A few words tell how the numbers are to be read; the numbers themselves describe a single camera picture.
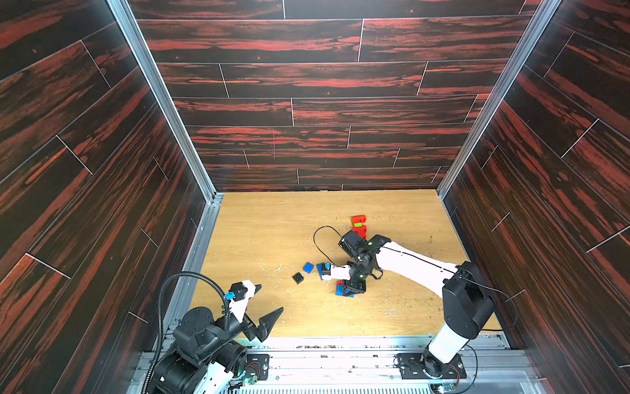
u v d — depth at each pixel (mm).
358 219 1079
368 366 753
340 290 821
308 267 934
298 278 908
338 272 740
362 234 1040
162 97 839
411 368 730
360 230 1044
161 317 515
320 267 750
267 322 545
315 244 782
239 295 513
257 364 730
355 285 731
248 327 533
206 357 494
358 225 1058
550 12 664
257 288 656
